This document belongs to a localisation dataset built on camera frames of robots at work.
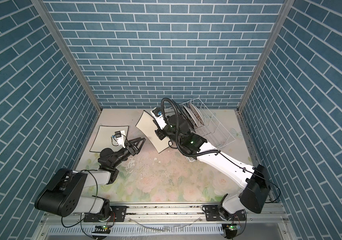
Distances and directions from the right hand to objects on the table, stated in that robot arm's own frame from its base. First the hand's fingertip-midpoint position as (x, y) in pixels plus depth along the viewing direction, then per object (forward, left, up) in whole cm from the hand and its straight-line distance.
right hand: (153, 117), depth 70 cm
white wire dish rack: (+21, -35, -35) cm, 54 cm away
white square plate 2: (-4, +3, -2) cm, 5 cm away
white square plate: (+7, +42, -33) cm, 53 cm away
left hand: (-4, +7, -15) cm, 17 cm away
